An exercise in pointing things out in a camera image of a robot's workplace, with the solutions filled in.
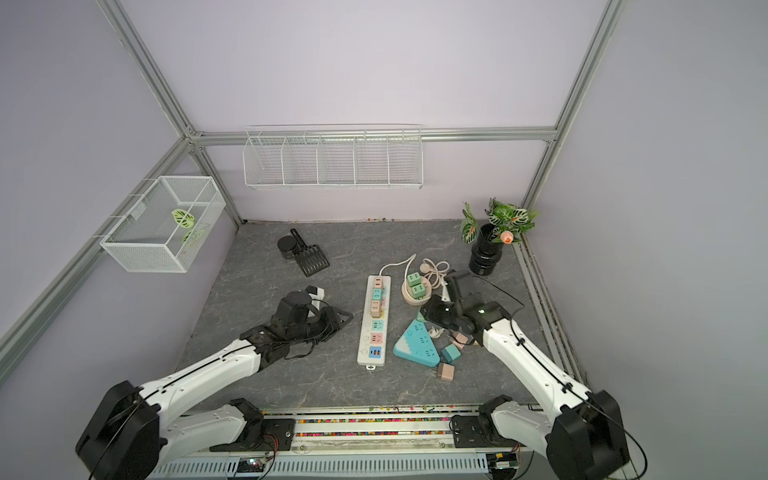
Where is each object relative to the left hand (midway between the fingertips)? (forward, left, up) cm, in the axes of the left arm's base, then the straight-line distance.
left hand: (351, 322), depth 81 cm
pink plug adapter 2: (+15, -7, -5) cm, 18 cm away
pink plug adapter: (-12, -25, -9) cm, 29 cm away
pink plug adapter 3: (+6, -7, -5) cm, 11 cm away
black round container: (+36, +25, -9) cm, 45 cm away
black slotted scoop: (+30, +16, -9) cm, 35 cm away
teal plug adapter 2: (+11, -8, -5) cm, 14 cm away
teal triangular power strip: (-4, -18, -9) cm, 20 cm away
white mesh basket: (+26, +50, +16) cm, 58 cm away
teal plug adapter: (-7, -27, -9) cm, 30 cm away
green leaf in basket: (+25, +43, +19) cm, 53 cm away
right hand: (+2, -19, +1) cm, 20 cm away
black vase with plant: (+20, -44, +14) cm, 51 cm away
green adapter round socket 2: (+16, -19, -5) cm, 26 cm away
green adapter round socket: (+11, -20, -6) cm, 24 cm away
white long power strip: (+4, -6, -10) cm, 12 cm away
